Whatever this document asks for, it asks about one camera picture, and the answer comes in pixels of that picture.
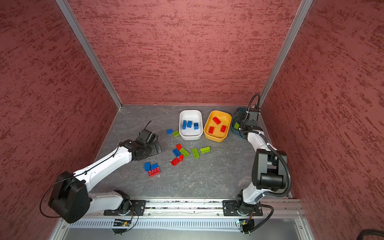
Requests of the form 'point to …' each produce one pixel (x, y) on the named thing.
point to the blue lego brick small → (154, 166)
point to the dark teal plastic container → (238, 131)
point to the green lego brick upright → (195, 153)
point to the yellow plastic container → (217, 126)
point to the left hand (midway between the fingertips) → (153, 153)
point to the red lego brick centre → (176, 161)
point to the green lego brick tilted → (184, 152)
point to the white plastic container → (190, 134)
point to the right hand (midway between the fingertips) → (237, 117)
